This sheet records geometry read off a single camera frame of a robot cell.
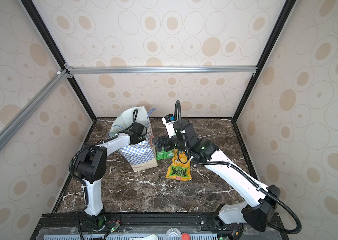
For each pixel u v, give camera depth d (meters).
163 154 0.95
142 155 0.79
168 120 0.58
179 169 0.87
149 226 0.73
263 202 0.38
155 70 0.85
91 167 0.53
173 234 0.70
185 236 0.67
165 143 0.59
